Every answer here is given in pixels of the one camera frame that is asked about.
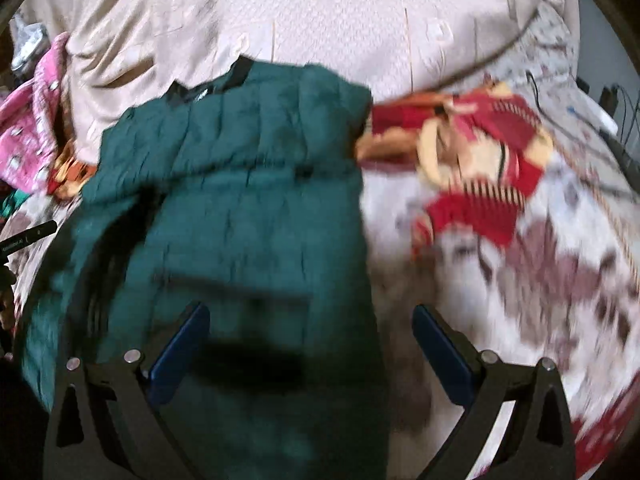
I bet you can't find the red orange patterned blanket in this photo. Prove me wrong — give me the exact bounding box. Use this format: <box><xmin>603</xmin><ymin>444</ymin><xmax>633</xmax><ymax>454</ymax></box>
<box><xmin>79</xmin><ymin>65</ymin><xmax>552</xmax><ymax>262</ymax></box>

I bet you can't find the white floral bed sheet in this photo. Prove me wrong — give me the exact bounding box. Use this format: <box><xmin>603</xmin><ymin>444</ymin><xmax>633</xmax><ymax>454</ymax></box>
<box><xmin>0</xmin><ymin>0</ymin><xmax>640</xmax><ymax>478</ymax></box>

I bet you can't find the black power adapter with cable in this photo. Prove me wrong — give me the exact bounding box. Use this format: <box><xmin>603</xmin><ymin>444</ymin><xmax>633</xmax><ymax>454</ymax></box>
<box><xmin>575</xmin><ymin>77</ymin><xmax>639</xmax><ymax>144</ymax></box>

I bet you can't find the dark green puffer jacket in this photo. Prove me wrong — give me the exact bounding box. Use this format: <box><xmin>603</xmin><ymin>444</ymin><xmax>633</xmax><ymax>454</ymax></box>
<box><xmin>16</xmin><ymin>58</ymin><xmax>388</xmax><ymax>479</ymax></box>

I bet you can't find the pink floral blanket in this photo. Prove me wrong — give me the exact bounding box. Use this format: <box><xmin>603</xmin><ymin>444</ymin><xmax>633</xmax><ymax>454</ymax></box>
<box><xmin>1</xmin><ymin>32</ymin><xmax>70</xmax><ymax>194</ymax></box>

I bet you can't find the beige embossed quilt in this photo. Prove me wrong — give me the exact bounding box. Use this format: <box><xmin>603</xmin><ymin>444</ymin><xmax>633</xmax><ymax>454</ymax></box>
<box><xmin>24</xmin><ymin>0</ymin><xmax>582</xmax><ymax>162</ymax></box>

